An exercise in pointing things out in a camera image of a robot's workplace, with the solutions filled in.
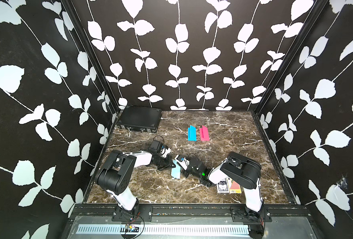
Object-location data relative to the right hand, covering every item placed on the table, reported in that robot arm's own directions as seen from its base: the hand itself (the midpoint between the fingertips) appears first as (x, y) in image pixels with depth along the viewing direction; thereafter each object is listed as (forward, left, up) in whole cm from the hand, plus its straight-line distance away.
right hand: (177, 161), depth 92 cm
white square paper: (-8, +1, +1) cm, 8 cm away
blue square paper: (+23, -10, -2) cm, 25 cm away
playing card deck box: (-15, -26, 0) cm, 30 cm away
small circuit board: (-35, +21, -2) cm, 41 cm away
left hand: (-2, 0, +1) cm, 3 cm away
